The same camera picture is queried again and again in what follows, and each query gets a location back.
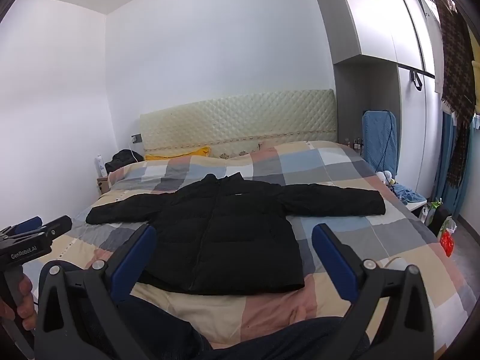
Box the plaid duvet bed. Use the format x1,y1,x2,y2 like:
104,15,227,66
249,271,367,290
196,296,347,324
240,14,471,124
71,140,477,349

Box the dark patterned hanging scarf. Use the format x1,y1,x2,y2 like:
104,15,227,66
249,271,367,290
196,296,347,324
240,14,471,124
434,0,478,191

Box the cream quilted headboard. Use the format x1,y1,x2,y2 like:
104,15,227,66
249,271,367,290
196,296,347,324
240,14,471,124
139,89,338,158

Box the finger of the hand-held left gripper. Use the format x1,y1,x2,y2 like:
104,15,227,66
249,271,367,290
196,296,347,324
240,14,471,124
14,216,43,234
40,215,73,239

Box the black cable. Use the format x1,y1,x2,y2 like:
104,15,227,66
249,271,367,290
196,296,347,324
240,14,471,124
374,112,397,182

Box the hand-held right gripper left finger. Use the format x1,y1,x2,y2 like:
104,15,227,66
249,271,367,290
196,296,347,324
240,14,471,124
34,225,157,360

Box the person's left hand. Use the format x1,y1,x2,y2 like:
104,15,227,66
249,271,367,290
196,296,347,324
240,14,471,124
0,273,38,331

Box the black floor bag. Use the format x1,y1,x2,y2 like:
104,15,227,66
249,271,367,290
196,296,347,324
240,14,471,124
431,204,453,238

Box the yellow cloth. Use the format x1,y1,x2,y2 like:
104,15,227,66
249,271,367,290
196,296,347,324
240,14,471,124
467,26,480,106

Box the person's dark pants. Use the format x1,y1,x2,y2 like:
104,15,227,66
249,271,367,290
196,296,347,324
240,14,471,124
122,295,373,360

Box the yellow pillow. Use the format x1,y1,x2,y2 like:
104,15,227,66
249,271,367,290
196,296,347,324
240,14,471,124
144,145,212,160

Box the grey white wardrobe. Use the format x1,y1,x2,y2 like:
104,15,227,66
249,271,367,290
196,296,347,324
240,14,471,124
307,0,446,203

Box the blue quilted cover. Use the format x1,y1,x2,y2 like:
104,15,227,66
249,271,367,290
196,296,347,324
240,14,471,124
362,110,399,175

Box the blue curtain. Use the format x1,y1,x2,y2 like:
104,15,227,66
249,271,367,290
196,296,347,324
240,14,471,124
433,112,471,211

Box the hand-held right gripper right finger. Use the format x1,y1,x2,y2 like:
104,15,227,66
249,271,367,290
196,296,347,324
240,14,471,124
311,223,445,360

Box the black puffer jacket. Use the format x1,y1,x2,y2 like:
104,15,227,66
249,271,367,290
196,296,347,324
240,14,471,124
85,172,387,296

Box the red plastic bag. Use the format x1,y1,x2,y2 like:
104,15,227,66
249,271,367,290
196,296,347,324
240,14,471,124
438,217,458,258

